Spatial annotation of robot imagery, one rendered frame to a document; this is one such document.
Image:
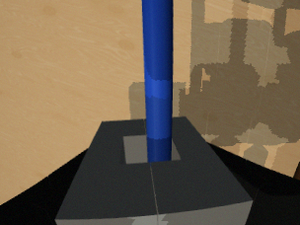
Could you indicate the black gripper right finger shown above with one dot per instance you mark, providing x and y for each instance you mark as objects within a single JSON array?
[{"x": 276, "y": 198}]

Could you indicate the two grey blocks joined by blue and brown cables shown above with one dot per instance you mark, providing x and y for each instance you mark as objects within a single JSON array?
[{"x": 158, "y": 62}]

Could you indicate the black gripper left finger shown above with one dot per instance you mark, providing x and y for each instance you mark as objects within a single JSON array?
[{"x": 39, "y": 204}]

